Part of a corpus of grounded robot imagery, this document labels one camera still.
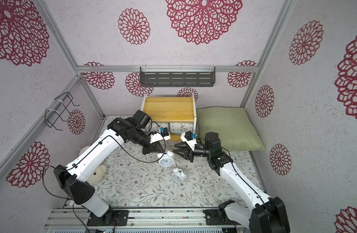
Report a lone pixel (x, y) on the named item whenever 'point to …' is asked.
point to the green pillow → (235, 132)
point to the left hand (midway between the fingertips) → (160, 151)
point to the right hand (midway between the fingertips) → (174, 147)
